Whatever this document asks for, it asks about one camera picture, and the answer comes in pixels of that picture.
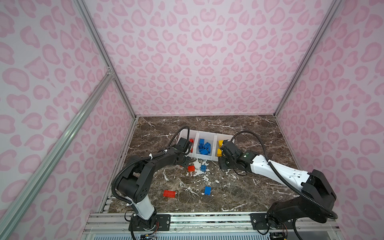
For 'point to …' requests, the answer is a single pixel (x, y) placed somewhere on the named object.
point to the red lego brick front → (168, 193)
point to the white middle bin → (209, 137)
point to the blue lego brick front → (201, 141)
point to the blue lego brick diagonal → (207, 146)
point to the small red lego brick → (191, 168)
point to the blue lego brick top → (203, 168)
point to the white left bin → (193, 137)
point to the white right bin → (220, 137)
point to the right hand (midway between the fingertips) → (222, 161)
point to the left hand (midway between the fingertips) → (185, 157)
